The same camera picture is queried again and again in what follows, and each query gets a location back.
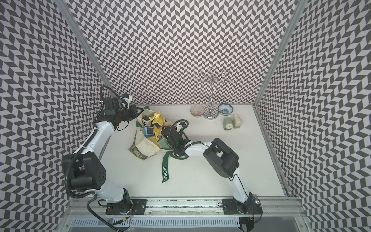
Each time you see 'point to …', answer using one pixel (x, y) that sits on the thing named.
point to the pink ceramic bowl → (197, 111)
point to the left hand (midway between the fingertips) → (143, 109)
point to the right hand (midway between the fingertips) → (164, 129)
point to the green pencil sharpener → (227, 123)
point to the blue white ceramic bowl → (225, 109)
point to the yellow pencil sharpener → (158, 120)
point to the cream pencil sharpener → (236, 122)
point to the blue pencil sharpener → (149, 131)
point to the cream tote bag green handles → (144, 147)
